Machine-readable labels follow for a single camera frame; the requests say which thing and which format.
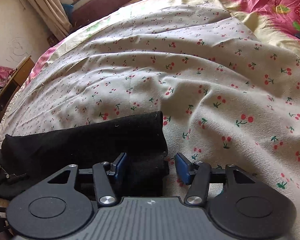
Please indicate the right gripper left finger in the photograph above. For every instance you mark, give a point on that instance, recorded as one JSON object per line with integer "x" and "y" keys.
{"x": 54, "y": 209}

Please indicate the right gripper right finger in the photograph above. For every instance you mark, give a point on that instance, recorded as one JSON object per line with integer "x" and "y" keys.
{"x": 236, "y": 202}

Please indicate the black pants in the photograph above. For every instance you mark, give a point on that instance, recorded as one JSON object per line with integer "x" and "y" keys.
{"x": 33, "y": 158}

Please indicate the wooden bedside desk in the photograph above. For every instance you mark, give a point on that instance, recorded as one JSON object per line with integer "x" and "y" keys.
{"x": 14, "y": 83}

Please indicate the cherry print bed sheet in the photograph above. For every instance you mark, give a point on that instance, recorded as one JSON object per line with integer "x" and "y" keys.
{"x": 227, "y": 83}

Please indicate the beige left curtain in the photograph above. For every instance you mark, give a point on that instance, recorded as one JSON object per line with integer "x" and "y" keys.
{"x": 54, "y": 15}

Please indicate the pink floral quilt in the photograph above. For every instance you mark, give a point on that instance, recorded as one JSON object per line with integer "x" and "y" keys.
{"x": 267, "y": 2}

